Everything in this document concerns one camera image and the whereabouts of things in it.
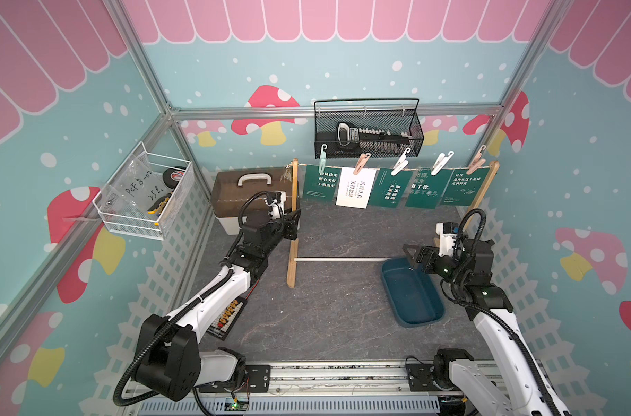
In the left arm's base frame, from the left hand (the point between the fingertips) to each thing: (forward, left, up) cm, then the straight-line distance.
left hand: (297, 214), depth 81 cm
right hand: (-10, -35, -3) cm, 37 cm away
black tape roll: (+8, +39, +7) cm, 40 cm away
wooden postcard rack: (-2, +4, -22) cm, 23 cm away
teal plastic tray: (-15, -39, -24) cm, 49 cm away
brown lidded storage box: (+16, +26, -5) cm, 31 cm away
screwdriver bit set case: (-25, +22, -25) cm, 42 cm away
